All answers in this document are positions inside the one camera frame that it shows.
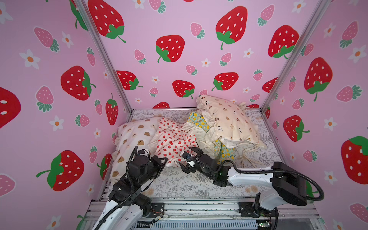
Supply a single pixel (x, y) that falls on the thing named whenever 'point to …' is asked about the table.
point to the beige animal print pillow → (229, 120)
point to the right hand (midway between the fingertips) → (183, 157)
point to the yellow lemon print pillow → (224, 152)
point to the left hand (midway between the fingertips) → (170, 157)
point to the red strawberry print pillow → (172, 139)
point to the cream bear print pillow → (130, 135)
